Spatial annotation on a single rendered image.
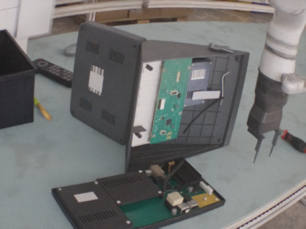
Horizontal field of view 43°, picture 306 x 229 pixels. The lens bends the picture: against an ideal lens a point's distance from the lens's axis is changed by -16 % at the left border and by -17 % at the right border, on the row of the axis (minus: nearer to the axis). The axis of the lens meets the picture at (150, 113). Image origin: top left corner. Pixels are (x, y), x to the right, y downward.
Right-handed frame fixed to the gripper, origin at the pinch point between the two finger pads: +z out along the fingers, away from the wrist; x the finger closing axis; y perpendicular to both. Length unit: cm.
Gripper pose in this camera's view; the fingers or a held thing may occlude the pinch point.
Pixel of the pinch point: (262, 159)
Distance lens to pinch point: 86.5
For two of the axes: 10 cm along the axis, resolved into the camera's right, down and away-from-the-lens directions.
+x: -8.4, 1.5, -5.2
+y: -5.2, -4.8, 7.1
